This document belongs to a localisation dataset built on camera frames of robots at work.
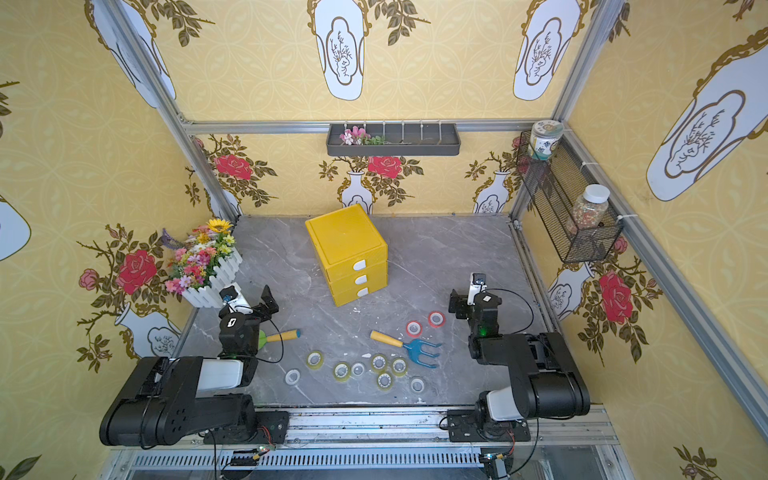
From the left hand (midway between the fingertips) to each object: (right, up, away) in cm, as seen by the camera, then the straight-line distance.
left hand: (240, 294), depth 87 cm
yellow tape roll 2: (+30, -21, -5) cm, 37 cm away
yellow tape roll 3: (+41, -19, -4) cm, 45 cm away
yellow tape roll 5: (+42, -22, -7) cm, 48 cm away
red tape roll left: (+51, -11, +3) cm, 52 cm away
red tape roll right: (+58, -9, +5) cm, 59 cm away
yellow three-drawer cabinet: (+34, +12, -6) cm, 36 cm away
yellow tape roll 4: (+46, -20, -4) cm, 51 cm away
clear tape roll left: (+17, -22, -5) cm, 28 cm away
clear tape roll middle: (+34, -20, -4) cm, 40 cm away
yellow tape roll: (+23, -18, -3) cm, 29 cm away
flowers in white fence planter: (-11, +9, 0) cm, 14 cm away
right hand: (+71, 0, +6) cm, 71 cm away
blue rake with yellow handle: (+51, -16, 0) cm, 54 cm away
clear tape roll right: (+51, -24, -7) cm, 57 cm away
